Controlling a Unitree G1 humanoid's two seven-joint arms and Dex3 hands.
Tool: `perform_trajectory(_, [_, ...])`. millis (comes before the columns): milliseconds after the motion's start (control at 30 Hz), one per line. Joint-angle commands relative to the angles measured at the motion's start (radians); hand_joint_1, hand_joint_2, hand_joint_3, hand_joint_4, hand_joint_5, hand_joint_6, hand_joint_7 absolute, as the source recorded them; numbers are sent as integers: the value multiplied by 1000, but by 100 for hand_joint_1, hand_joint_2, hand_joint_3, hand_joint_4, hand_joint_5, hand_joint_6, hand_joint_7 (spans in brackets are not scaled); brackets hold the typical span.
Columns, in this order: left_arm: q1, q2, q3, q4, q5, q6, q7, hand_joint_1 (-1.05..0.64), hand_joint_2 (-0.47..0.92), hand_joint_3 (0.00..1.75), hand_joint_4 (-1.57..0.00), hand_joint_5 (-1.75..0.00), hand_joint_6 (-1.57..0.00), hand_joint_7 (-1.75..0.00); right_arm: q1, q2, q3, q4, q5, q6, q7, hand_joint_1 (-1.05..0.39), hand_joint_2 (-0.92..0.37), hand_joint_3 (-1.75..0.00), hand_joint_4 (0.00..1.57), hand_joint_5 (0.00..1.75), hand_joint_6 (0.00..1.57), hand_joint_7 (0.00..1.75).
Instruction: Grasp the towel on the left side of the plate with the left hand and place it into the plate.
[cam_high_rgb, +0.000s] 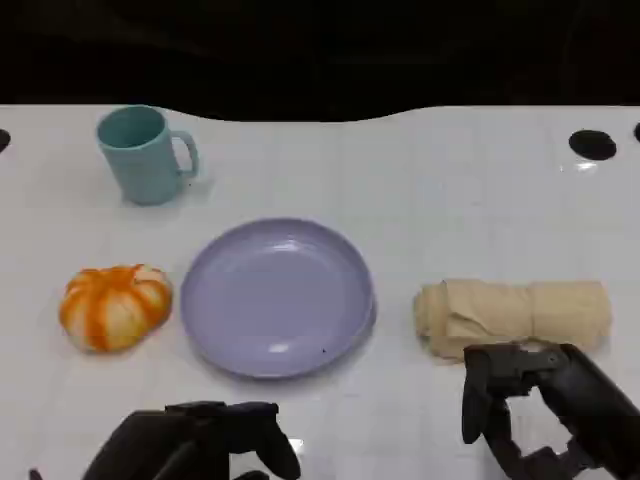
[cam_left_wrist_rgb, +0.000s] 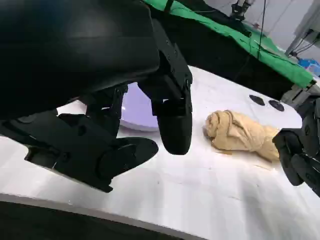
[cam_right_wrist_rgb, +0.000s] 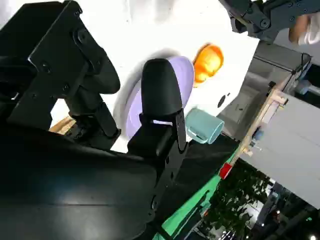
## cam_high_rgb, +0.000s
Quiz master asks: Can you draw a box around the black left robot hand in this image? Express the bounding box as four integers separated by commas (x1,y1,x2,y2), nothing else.
79,399,304,480

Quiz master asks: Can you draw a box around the pale green mug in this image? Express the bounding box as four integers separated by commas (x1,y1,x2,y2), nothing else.
95,104,201,206

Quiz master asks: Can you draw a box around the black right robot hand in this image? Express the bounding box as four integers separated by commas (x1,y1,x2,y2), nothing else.
460,342,640,480

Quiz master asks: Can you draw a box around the lilac plate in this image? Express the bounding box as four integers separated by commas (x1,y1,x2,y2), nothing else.
179,216,377,380

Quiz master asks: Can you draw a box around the beige towel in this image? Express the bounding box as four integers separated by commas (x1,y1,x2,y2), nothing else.
412,278,613,365

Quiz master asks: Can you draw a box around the orange and white bread roll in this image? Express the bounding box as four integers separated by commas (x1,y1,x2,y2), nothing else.
58,264,174,354

